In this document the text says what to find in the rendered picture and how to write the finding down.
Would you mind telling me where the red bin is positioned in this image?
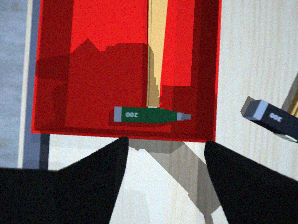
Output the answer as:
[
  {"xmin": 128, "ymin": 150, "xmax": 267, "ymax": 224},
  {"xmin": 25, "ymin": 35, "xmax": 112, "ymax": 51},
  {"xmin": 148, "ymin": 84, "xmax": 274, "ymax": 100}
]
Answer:
[{"xmin": 31, "ymin": 0, "xmax": 222, "ymax": 143}]

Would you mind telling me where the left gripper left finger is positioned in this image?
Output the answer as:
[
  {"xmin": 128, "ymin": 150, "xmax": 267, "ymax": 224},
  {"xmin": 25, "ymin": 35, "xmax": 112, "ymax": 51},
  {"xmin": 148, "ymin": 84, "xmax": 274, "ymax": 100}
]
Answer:
[{"xmin": 0, "ymin": 136, "xmax": 129, "ymax": 224}]

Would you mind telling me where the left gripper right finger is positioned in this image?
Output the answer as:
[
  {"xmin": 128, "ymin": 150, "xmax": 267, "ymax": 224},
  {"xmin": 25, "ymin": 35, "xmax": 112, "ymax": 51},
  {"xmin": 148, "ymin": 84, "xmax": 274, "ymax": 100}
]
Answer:
[{"xmin": 204, "ymin": 140, "xmax": 298, "ymax": 224}]

